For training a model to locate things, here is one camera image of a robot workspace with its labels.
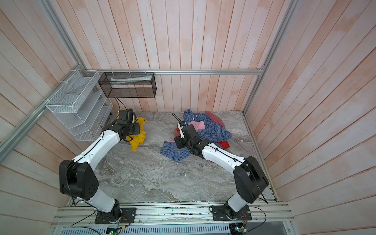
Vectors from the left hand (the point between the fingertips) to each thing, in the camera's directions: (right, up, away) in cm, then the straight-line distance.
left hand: (135, 129), depth 88 cm
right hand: (+26, -5, -2) cm, 27 cm away
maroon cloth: (+54, +9, +30) cm, 63 cm away
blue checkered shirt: (+50, -2, +9) cm, 51 cm away
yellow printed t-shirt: (+2, -6, -4) cm, 8 cm away
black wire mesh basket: (-11, +33, +16) cm, 38 cm away
